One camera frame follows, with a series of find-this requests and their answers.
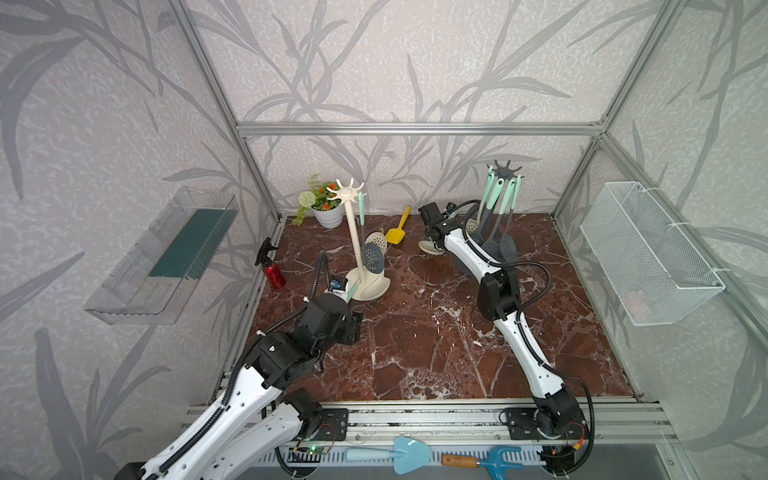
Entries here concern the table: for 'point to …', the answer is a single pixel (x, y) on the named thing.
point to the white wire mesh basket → (653, 271)
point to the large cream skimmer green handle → (473, 224)
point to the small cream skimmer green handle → (430, 248)
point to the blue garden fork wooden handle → (494, 464)
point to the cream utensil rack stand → (381, 287)
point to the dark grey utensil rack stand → (461, 262)
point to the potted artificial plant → (327, 213)
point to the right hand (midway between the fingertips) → (437, 230)
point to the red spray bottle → (270, 269)
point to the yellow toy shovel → (395, 235)
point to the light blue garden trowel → (412, 454)
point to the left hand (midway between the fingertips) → (354, 315)
